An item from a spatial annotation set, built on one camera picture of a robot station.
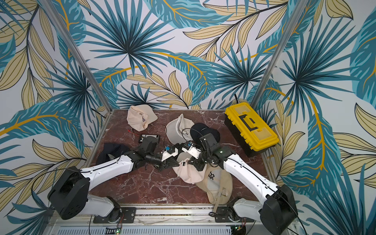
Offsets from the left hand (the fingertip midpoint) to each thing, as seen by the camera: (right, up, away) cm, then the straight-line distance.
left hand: (177, 165), depth 77 cm
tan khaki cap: (+23, -13, +6) cm, 27 cm away
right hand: (+7, +3, +1) cm, 8 cm away
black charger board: (-26, +14, +26) cm, 39 cm away
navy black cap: (-39, +7, +12) cm, 41 cm away
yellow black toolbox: (+43, +17, +9) cm, 47 cm away
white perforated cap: (-1, +18, +26) cm, 31 cm away
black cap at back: (+14, +18, +24) cm, 33 cm away
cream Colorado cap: (+7, -5, +2) cm, 8 cm away
